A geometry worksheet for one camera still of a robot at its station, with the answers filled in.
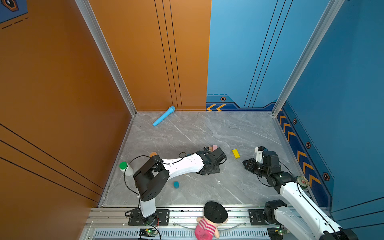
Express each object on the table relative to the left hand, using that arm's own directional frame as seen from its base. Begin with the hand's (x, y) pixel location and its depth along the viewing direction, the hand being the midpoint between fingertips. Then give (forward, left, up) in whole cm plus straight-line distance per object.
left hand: (216, 169), depth 86 cm
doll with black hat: (-24, +3, +4) cm, 24 cm away
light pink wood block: (+16, 0, -2) cm, 16 cm away
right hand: (+2, -14, +5) cm, 15 cm away
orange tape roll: (+12, +40, -4) cm, 42 cm away
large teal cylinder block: (-8, +23, -3) cm, 24 cm away
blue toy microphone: (+50, +33, -1) cm, 60 cm away
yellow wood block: (+12, -14, -4) cm, 19 cm away
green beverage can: (-9, -42, +7) cm, 43 cm away
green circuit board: (-30, +34, -6) cm, 45 cm away
